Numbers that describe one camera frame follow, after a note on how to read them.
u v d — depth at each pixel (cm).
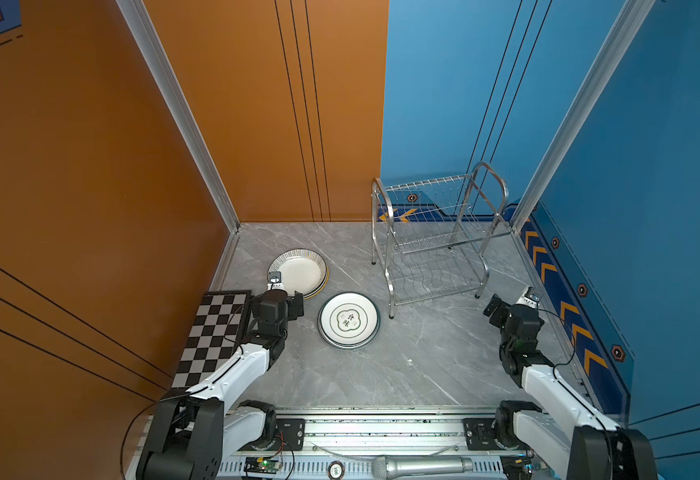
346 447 72
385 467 66
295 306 84
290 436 74
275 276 76
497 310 79
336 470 69
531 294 72
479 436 72
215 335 87
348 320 89
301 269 103
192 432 41
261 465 71
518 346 66
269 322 66
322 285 97
